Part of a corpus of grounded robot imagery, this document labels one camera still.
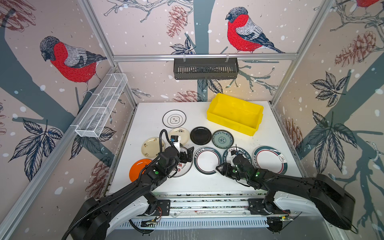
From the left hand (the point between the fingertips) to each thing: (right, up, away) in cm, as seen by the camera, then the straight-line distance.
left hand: (187, 147), depth 79 cm
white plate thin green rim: (-12, +15, +32) cm, 37 cm away
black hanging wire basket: (+12, +51, +25) cm, 58 cm away
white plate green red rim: (+51, -10, +11) cm, 53 cm away
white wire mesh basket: (-46, +12, -10) cm, 48 cm away
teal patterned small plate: (+23, +1, +21) cm, 31 cm away
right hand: (+17, -14, +3) cm, 22 cm away
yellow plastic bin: (+36, +18, +34) cm, 53 cm away
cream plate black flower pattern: (-3, +3, +23) cm, 24 cm away
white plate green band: (+11, -11, +12) cm, 19 cm away
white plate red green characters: (-3, -14, +7) cm, 16 cm away
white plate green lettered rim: (+24, -9, +11) cm, 28 cm away
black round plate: (+8, +3, +23) cm, 24 cm away
